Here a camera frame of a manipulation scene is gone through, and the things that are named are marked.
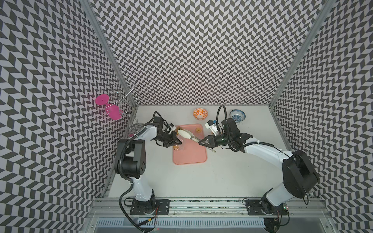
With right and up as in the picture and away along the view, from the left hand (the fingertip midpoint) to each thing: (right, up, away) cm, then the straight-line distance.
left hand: (181, 143), depth 88 cm
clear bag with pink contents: (+2, +1, 0) cm, 2 cm away
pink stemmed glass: (-42, +20, -3) cm, 46 cm away
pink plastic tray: (+5, -6, +4) cm, 9 cm away
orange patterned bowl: (+13, +19, +22) cm, 32 cm away
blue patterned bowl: (+41, +18, +20) cm, 49 cm away
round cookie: (-4, -3, +5) cm, 7 cm away
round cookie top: (+11, +7, +14) cm, 19 cm away
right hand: (+12, +1, -9) cm, 15 cm away
